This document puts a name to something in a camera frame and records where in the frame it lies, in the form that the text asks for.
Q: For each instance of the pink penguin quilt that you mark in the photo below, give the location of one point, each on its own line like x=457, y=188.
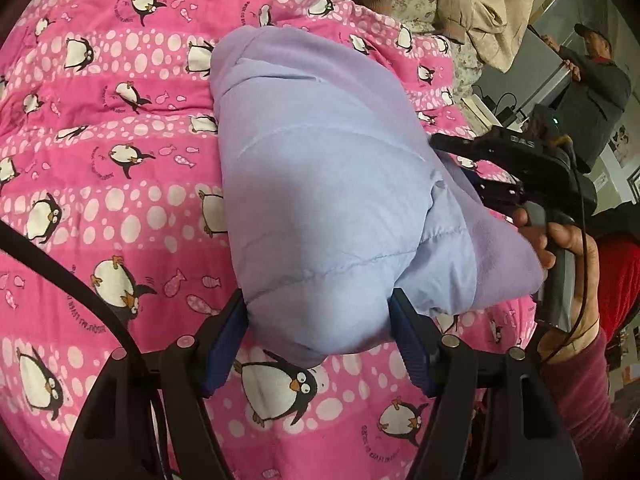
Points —
x=110, y=165

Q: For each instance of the person's right hand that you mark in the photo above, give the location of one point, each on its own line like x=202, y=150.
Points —
x=556, y=347

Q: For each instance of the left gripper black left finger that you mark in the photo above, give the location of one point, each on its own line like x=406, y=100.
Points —
x=146, y=419

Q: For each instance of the lavender padded jacket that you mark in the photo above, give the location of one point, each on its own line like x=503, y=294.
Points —
x=333, y=198

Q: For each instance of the bystander in dark jacket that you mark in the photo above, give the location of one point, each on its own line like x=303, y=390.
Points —
x=595, y=99

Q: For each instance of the right forearm maroon sleeve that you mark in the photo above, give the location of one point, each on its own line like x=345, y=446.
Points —
x=605, y=444

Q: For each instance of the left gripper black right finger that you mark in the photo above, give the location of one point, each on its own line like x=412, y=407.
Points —
x=493, y=417

